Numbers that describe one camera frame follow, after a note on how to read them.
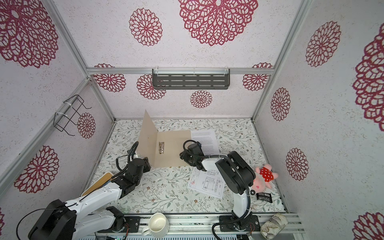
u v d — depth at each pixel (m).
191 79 0.93
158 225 0.75
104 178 0.85
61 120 0.73
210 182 0.88
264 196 0.81
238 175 0.46
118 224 0.65
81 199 0.48
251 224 0.73
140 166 0.66
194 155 0.78
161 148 1.03
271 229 0.69
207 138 1.09
